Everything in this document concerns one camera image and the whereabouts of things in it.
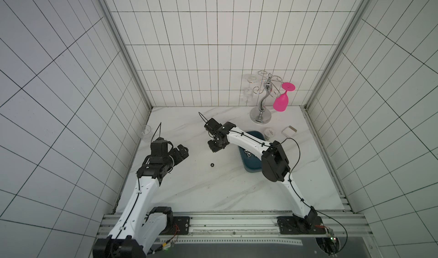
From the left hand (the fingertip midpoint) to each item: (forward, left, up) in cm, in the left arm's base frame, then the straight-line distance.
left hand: (181, 156), depth 82 cm
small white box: (+23, -62, -10) cm, 67 cm away
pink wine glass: (+32, -55, +7) cm, 64 cm away
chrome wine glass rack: (+37, -47, -11) cm, 61 cm away
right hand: (+9, -13, -8) cm, 18 cm away
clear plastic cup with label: (+20, -49, -7) cm, 53 cm away
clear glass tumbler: (+20, +27, -11) cm, 36 cm away
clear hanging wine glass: (+39, -36, +9) cm, 54 cm away
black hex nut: (+1, -15, -12) cm, 19 cm away
